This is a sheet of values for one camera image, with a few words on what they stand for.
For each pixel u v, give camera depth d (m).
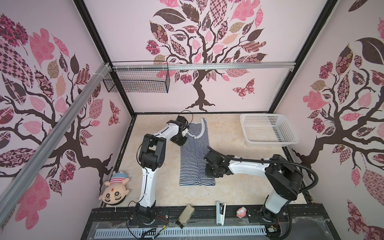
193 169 0.90
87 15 0.70
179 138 0.90
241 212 0.71
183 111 0.92
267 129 1.10
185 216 0.71
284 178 0.46
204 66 0.93
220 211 0.74
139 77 0.95
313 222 0.71
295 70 0.92
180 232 0.70
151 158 0.58
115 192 0.73
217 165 0.68
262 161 0.51
